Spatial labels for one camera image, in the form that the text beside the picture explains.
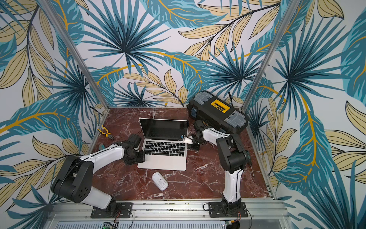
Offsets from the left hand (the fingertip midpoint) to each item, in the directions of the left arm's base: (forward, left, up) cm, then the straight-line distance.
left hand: (140, 161), depth 89 cm
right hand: (+10, -26, -1) cm, 28 cm away
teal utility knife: (+10, +28, 0) cm, 30 cm away
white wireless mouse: (-12, -14, +1) cm, 18 cm away
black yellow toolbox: (+29, -48, +16) cm, 58 cm away
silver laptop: (+12, -13, 0) cm, 18 cm away
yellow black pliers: (+19, +26, 0) cm, 32 cm away
